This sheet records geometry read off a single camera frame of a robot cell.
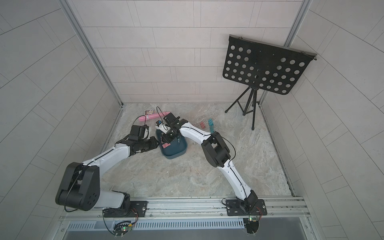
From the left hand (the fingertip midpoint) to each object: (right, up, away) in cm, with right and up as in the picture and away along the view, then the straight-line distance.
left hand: (161, 141), depth 90 cm
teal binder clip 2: (+32, +7, +12) cm, 35 cm away
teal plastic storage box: (+10, -5, +1) cm, 11 cm away
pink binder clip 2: (+2, -3, +2) cm, 4 cm away
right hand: (+1, +1, +5) cm, 5 cm away
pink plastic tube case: (-10, +15, +15) cm, 23 cm away
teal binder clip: (+31, +10, +14) cm, 36 cm away
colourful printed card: (-14, +18, +19) cm, 30 cm away
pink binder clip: (+25, +9, +15) cm, 31 cm away
